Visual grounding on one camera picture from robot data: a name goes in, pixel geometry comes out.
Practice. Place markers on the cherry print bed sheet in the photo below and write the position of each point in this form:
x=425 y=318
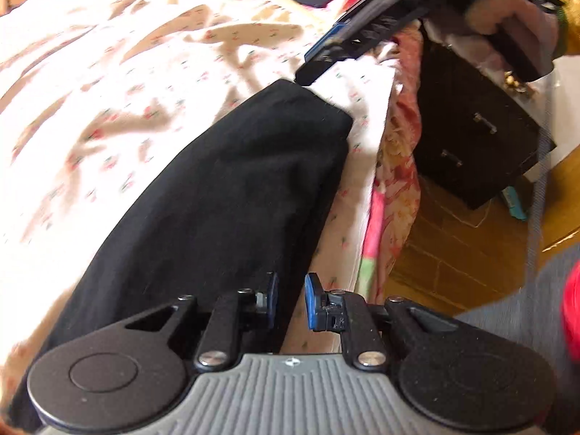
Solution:
x=113 y=99

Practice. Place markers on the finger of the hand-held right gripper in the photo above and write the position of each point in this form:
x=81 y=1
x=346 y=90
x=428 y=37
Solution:
x=324 y=47
x=326 y=70

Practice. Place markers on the pink floral quilt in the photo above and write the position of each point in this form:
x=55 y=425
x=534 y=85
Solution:
x=394 y=154

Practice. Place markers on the dark wooden nightstand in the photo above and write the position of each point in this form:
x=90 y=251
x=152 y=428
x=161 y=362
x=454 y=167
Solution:
x=475 y=145

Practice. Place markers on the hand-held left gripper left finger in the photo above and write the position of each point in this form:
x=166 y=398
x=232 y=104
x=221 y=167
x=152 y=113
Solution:
x=272 y=301

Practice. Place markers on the teal object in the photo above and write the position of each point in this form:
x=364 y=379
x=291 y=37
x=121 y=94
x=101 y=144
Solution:
x=515 y=204

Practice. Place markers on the black pants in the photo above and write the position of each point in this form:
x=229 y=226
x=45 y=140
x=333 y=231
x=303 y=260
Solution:
x=217 y=199

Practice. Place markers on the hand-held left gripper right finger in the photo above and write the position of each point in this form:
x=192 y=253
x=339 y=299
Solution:
x=313 y=301

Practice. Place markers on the person's right hand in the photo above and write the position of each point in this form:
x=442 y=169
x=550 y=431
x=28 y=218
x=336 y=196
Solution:
x=485 y=9

